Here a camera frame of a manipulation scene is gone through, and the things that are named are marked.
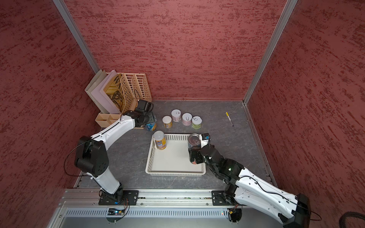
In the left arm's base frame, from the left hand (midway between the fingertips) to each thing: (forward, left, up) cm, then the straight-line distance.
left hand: (148, 120), depth 91 cm
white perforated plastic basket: (-21, -17, -14) cm, 31 cm away
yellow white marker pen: (+15, -58, -13) cm, 61 cm away
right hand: (-22, -30, +1) cm, 37 cm away
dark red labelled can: (-23, -30, -14) cm, 40 cm away
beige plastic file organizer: (+28, +15, +4) cm, 32 cm away
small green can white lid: (+5, -32, -8) cm, 34 cm away
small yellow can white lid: (+5, -11, -8) cm, 14 cm away
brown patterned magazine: (+21, +26, +6) cm, 34 cm away
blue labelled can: (-3, -1, -4) cm, 5 cm away
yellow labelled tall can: (-14, -9, -2) cm, 17 cm away
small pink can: (+12, -17, -8) cm, 22 cm away
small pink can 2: (+8, -25, -9) cm, 28 cm away
